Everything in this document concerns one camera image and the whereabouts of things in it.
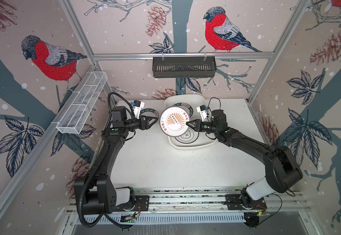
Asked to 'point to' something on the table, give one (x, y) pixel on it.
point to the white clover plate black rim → (189, 136)
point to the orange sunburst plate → (173, 121)
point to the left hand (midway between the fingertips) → (153, 118)
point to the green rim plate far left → (149, 112)
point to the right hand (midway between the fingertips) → (186, 125)
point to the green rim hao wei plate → (188, 107)
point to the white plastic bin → (194, 100)
